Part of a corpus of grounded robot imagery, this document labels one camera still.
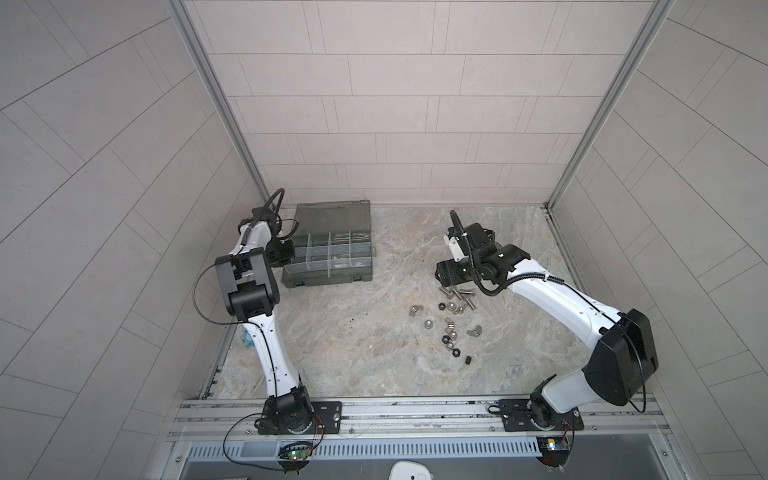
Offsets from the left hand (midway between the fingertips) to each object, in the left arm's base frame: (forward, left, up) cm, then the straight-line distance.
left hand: (294, 253), depth 101 cm
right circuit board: (-54, -72, -1) cm, 90 cm away
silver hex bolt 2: (-15, -54, 0) cm, 56 cm away
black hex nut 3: (-34, -55, 0) cm, 65 cm away
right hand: (-14, -49, +12) cm, 52 cm away
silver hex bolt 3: (-19, -58, 0) cm, 61 cm away
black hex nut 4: (-19, -49, -1) cm, 53 cm away
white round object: (-57, -38, +3) cm, 69 cm away
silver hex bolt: (-15, -51, 0) cm, 54 cm away
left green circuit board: (-55, -15, +4) cm, 57 cm away
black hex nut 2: (-32, -52, 0) cm, 61 cm away
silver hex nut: (-24, -45, -1) cm, 51 cm away
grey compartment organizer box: (+3, -13, +1) cm, 13 cm away
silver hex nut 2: (-26, -51, 0) cm, 57 cm away
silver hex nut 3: (-28, -52, -1) cm, 59 cm away
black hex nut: (-29, -49, -1) cm, 57 cm away
